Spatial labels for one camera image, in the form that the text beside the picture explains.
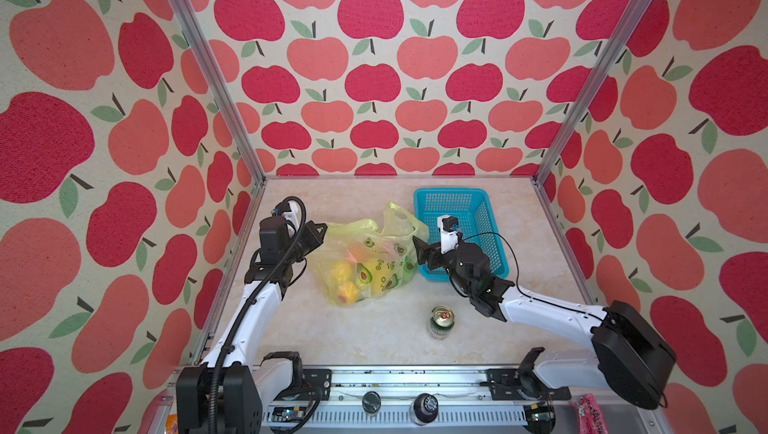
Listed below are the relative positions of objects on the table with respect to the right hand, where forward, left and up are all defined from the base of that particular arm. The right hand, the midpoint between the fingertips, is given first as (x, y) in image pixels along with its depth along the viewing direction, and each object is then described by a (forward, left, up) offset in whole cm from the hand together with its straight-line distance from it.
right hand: (434, 232), depth 82 cm
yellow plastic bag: (-5, +22, -10) cm, 25 cm away
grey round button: (-40, +13, -9) cm, 43 cm away
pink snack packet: (-36, -39, -19) cm, 56 cm away
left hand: (-2, +28, +2) cm, 29 cm away
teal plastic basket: (+19, -18, -19) cm, 33 cm away
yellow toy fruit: (-14, +23, -13) cm, 30 cm away
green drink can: (-21, -3, -10) cm, 23 cm away
